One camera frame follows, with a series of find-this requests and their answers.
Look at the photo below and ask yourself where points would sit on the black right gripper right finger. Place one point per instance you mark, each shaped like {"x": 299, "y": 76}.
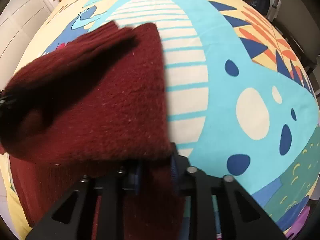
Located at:
{"x": 219, "y": 200}

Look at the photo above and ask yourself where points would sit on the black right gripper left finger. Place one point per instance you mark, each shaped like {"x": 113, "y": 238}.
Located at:
{"x": 91, "y": 209}

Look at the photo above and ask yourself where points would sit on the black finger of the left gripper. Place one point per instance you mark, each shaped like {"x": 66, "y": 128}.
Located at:
{"x": 6, "y": 100}

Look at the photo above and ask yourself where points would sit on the dark red knit sweater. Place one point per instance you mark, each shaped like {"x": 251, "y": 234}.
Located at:
{"x": 98, "y": 99}

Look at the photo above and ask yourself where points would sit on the white wardrobe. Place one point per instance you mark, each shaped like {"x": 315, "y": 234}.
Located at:
{"x": 20, "y": 20}

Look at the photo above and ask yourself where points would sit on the dinosaur print bed cover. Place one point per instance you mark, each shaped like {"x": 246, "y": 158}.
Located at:
{"x": 237, "y": 97}

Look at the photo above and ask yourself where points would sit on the grey upholstered chair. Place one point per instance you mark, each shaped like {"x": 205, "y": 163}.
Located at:
{"x": 296, "y": 23}

